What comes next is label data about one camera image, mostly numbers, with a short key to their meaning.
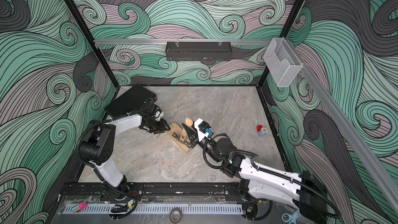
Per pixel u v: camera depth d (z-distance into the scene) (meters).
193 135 0.57
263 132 0.88
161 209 0.70
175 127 0.92
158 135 0.92
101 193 0.73
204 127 0.50
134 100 1.07
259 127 0.95
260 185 0.58
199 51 0.96
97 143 0.48
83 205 0.68
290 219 0.66
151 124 0.79
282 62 0.78
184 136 0.72
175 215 0.68
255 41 0.96
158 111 0.88
